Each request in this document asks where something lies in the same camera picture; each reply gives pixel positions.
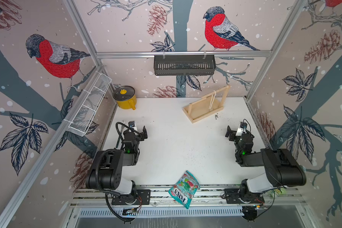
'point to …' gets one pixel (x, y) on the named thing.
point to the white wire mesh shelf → (78, 125)
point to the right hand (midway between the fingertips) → (236, 125)
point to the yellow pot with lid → (125, 97)
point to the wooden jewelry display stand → (206, 106)
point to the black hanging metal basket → (184, 65)
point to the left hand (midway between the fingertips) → (139, 124)
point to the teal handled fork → (122, 126)
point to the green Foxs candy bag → (183, 191)
